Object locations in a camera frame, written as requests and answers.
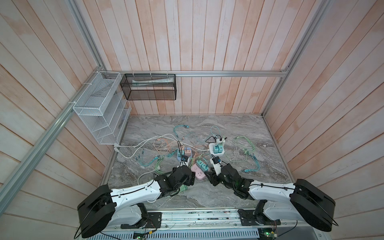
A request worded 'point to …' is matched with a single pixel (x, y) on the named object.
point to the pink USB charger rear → (182, 147)
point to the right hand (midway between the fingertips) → (207, 170)
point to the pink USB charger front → (188, 152)
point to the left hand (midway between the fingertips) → (188, 174)
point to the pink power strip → (199, 173)
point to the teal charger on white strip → (218, 148)
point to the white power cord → (142, 142)
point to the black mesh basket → (149, 86)
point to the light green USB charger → (183, 187)
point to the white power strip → (218, 141)
